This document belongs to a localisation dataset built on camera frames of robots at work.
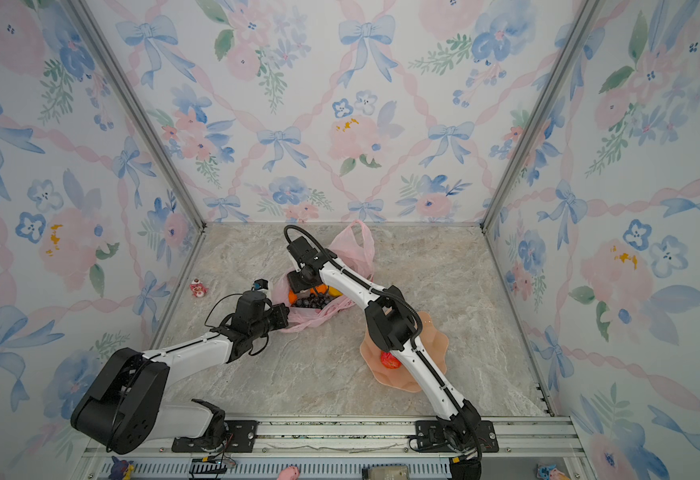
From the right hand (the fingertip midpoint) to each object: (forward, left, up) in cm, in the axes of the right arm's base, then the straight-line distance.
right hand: (298, 280), depth 100 cm
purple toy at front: (-52, +32, +2) cm, 62 cm away
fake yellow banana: (-5, -13, +1) cm, 14 cm away
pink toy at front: (-52, -5, -2) cm, 53 cm away
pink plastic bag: (+5, -18, +9) cm, 21 cm away
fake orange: (-3, -8, 0) cm, 9 cm away
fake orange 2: (-9, 0, +4) cm, 10 cm away
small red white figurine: (-4, +33, +1) cm, 33 cm away
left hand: (-12, 0, +3) cm, 12 cm away
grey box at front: (-52, -27, +1) cm, 59 cm away
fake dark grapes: (-9, -8, +2) cm, 12 cm away
